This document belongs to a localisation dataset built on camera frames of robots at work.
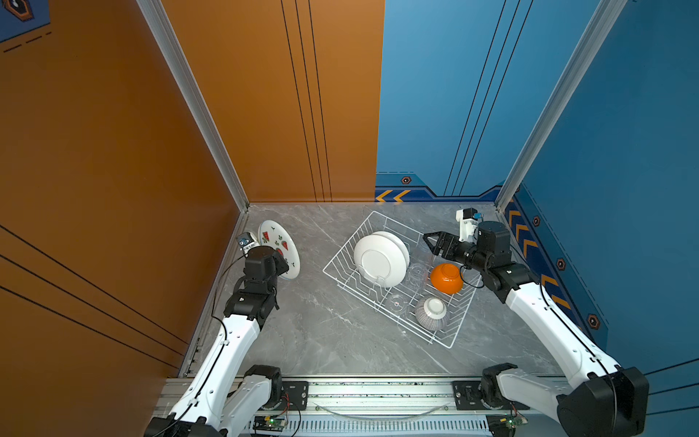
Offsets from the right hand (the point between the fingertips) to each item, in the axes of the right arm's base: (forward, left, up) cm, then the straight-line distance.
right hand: (429, 238), depth 77 cm
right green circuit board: (-41, -19, -25) cm, 51 cm away
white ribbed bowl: (-15, -2, -18) cm, 23 cm away
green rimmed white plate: (-4, +13, -19) cm, 23 cm away
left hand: (-2, +46, -2) cm, 46 cm away
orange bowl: (-3, -9, -18) cm, 20 cm away
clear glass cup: (+1, 0, -23) cm, 23 cm away
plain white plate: (+1, +13, -10) cm, 16 cm away
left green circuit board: (-41, +44, -25) cm, 66 cm away
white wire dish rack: (-11, +8, -18) cm, 22 cm away
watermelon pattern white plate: (+5, +48, -4) cm, 48 cm away
